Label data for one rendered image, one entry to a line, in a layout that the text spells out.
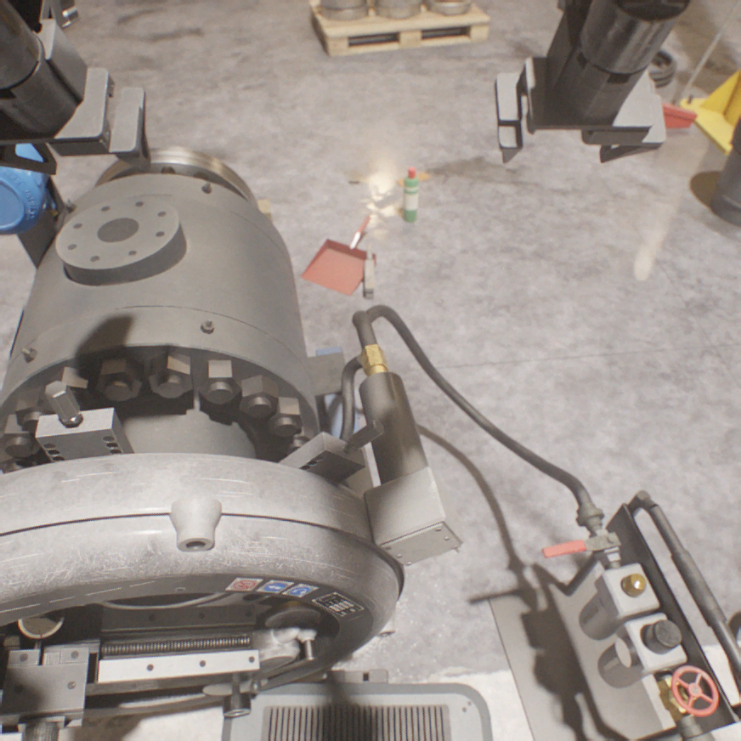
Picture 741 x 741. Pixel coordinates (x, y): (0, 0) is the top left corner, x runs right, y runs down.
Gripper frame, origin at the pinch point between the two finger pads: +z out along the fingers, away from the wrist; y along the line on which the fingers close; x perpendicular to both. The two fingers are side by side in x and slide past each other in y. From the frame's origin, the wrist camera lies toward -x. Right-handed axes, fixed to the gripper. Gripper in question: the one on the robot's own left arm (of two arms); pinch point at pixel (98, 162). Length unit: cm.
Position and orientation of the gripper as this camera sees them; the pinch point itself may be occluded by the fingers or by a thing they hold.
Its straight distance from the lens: 63.3
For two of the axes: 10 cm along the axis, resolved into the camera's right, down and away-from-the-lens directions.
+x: 0.1, 9.8, -1.8
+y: -10.0, 0.2, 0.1
